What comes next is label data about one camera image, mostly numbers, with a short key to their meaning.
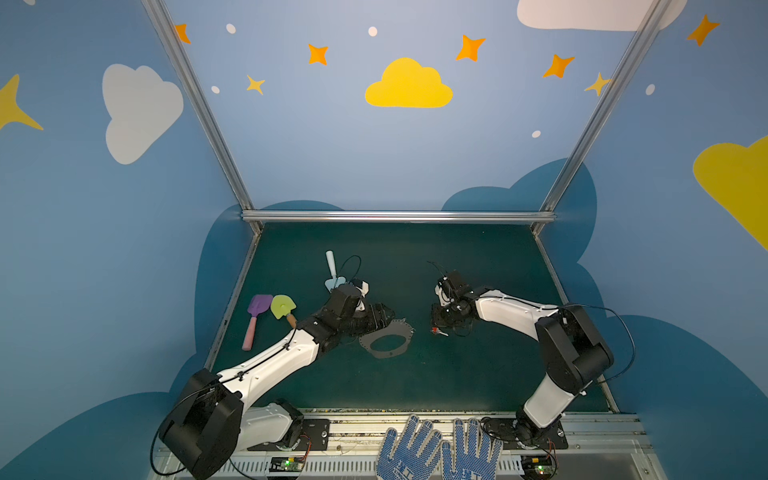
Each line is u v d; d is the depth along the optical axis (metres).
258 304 0.97
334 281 1.06
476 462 0.70
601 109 0.86
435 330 0.94
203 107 0.85
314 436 0.75
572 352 0.48
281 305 0.97
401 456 0.71
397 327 0.94
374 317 0.72
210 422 0.40
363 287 0.79
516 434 0.73
